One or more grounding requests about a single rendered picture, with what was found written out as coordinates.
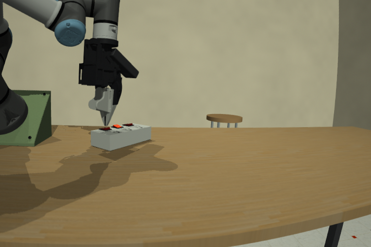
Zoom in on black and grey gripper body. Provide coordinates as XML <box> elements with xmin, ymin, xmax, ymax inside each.
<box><xmin>79</xmin><ymin>38</ymin><xmax>121</xmax><ymax>87</ymax></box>

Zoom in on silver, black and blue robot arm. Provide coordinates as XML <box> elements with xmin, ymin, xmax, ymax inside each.
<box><xmin>0</xmin><ymin>0</ymin><xmax>139</xmax><ymax>135</ymax></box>

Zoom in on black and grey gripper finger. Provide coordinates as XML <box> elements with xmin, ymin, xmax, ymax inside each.
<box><xmin>88</xmin><ymin>85</ymin><xmax>107</xmax><ymax>125</ymax></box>
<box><xmin>96</xmin><ymin>75</ymin><xmax>122</xmax><ymax>126</ymax></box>

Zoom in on white power strip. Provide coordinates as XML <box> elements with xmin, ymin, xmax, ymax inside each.
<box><xmin>91</xmin><ymin>123</ymin><xmax>151</xmax><ymax>151</ymax></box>

